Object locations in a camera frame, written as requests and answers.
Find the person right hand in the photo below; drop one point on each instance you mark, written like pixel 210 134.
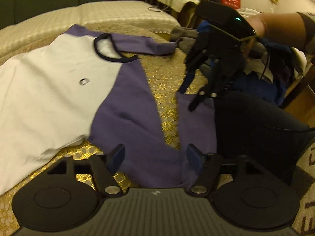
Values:
pixel 257 22

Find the white garment in pile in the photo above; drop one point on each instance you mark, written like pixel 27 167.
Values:
pixel 283 45

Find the grey hoodie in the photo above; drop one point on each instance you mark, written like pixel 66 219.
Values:
pixel 184 38

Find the blue garment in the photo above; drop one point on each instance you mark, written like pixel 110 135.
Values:
pixel 268 71

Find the white purple raglan t-shirt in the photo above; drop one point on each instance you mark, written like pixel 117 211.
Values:
pixel 89 85

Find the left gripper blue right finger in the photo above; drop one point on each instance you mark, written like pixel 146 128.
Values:
pixel 195 158

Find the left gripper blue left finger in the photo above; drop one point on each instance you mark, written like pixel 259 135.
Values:
pixel 115 158

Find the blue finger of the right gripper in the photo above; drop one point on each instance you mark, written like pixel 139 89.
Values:
pixel 188 79
pixel 200 97

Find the gold lace tablecloth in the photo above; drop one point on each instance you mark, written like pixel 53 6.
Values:
pixel 164 75

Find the person right forearm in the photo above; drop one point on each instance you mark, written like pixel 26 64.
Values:
pixel 292 29

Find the green sofa with cream cover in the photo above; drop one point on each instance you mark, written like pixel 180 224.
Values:
pixel 73 12

